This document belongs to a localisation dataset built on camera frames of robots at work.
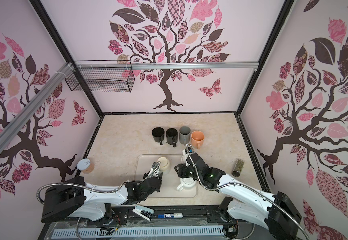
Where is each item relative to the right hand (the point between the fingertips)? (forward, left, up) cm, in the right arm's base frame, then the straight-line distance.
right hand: (177, 166), depth 78 cm
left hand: (-1, +10, -9) cm, 13 cm away
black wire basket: (+53, +49, +23) cm, 76 cm away
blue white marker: (-21, +3, -10) cm, 24 cm away
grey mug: (+24, -5, -2) cm, 25 cm away
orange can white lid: (+4, +54, -6) cm, 55 cm away
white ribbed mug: (-8, -5, -3) cm, 10 cm away
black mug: (+25, +4, -7) cm, 26 cm away
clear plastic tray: (-3, +4, -13) cm, 14 cm away
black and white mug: (+24, +12, -2) cm, 27 cm away
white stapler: (-20, +17, -10) cm, 28 cm away
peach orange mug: (+24, -14, -9) cm, 29 cm away
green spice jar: (+3, -37, -9) cm, 38 cm away
